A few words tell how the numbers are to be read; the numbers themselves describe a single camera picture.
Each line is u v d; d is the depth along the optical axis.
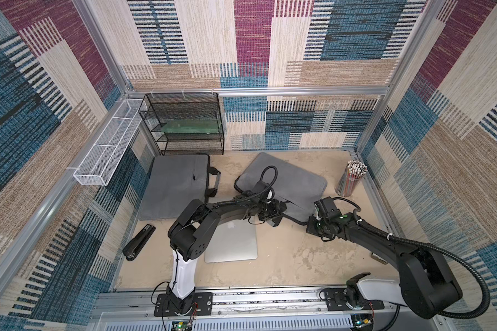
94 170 0.91
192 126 1.04
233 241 0.92
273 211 0.83
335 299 0.74
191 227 0.53
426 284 0.42
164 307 0.72
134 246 0.85
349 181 0.92
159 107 1.02
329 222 0.68
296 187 1.06
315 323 0.78
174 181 1.05
